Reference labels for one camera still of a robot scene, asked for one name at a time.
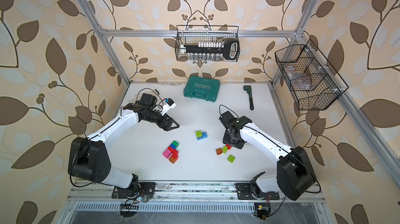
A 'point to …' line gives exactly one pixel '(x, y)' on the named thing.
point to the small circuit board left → (128, 210)
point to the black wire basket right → (313, 81)
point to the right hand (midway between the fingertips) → (229, 143)
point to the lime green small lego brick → (230, 159)
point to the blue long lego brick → (204, 135)
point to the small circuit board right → (262, 210)
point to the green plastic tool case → (204, 88)
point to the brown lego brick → (219, 151)
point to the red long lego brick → (174, 152)
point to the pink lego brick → (167, 153)
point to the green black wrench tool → (248, 88)
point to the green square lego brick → (175, 144)
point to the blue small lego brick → (173, 146)
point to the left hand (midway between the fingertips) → (171, 120)
